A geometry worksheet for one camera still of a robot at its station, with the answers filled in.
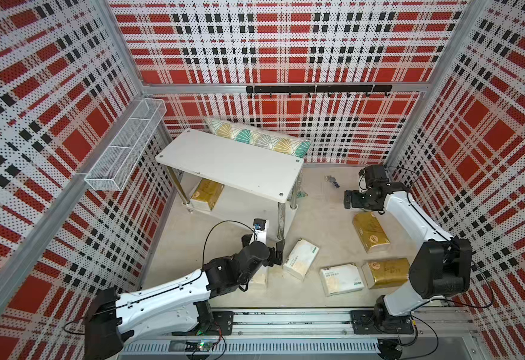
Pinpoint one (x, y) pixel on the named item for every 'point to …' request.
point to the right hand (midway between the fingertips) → (360, 200)
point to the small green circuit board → (202, 346)
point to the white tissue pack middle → (300, 259)
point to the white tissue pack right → (341, 279)
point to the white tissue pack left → (259, 280)
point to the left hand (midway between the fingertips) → (275, 238)
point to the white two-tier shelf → (260, 185)
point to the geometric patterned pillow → (259, 137)
